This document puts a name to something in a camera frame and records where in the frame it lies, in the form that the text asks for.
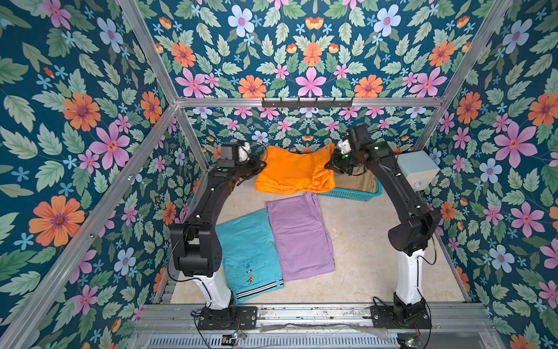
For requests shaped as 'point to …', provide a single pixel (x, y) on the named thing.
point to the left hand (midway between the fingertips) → (264, 160)
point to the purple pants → (302, 241)
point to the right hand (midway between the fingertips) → (324, 162)
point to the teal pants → (251, 255)
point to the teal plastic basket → (354, 195)
